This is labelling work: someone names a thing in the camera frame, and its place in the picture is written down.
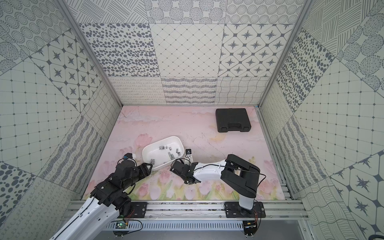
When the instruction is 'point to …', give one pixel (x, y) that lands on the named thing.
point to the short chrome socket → (170, 148)
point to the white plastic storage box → (162, 152)
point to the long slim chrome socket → (171, 156)
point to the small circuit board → (121, 225)
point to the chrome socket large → (161, 147)
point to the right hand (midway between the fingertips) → (188, 167)
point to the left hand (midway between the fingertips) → (148, 165)
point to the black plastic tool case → (232, 119)
